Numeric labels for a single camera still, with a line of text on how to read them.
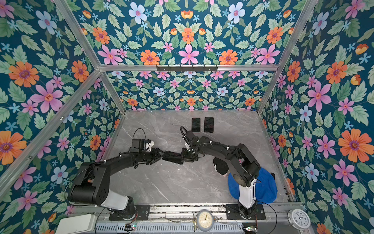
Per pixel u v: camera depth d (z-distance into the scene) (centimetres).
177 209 76
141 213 74
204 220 68
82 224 67
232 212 73
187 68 93
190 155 77
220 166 83
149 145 81
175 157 96
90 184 44
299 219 69
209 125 112
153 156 81
